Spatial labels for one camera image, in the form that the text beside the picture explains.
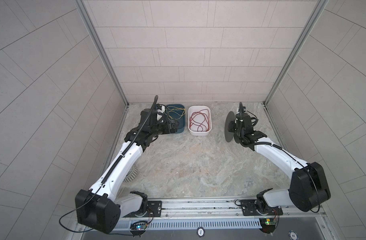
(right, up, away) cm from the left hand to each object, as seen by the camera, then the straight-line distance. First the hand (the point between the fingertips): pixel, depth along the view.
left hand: (176, 121), depth 76 cm
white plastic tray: (+13, +8, +33) cm, 37 cm away
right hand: (+31, 0, +11) cm, 33 cm away
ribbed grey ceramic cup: (-23, -27, 0) cm, 36 cm away
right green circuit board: (+43, -47, -8) cm, 64 cm away
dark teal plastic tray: (-2, +5, +32) cm, 32 cm away
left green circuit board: (-15, -45, -11) cm, 49 cm away
